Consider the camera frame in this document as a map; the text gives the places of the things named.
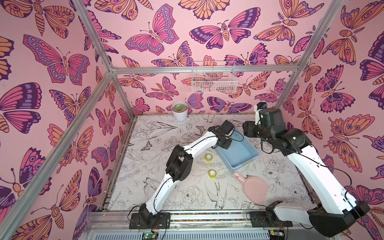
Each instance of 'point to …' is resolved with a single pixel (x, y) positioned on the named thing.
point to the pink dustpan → (255, 189)
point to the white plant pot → (180, 115)
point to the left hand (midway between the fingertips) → (228, 142)
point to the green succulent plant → (179, 106)
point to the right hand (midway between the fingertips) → (245, 125)
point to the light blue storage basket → (241, 151)
